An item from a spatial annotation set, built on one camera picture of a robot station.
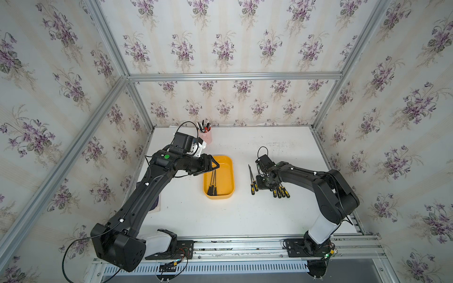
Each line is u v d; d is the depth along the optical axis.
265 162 0.76
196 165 0.63
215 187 0.91
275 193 0.90
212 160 0.68
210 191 0.88
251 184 0.93
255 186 0.84
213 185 0.93
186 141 0.57
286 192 0.90
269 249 0.75
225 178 0.95
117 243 0.36
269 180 0.78
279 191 0.88
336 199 0.47
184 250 0.73
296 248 0.73
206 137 1.05
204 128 1.06
